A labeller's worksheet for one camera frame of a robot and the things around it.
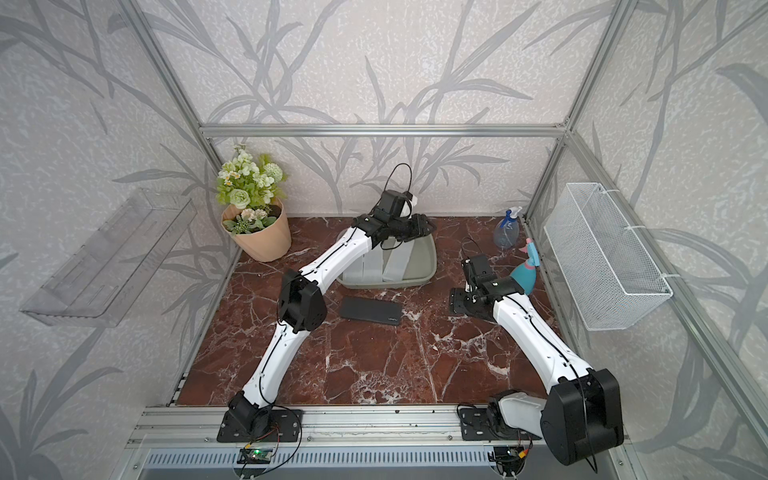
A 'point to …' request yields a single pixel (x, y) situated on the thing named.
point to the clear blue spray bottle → (507, 229)
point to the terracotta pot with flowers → (255, 216)
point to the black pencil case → (372, 309)
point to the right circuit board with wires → (509, 460)
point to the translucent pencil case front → (397, 262)
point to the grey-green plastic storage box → (421, 268)
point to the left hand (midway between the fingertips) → (432, 228)
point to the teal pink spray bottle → (525, 275)
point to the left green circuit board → (258, 456)
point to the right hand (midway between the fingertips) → (462, 303)
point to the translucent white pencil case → (357, 272)
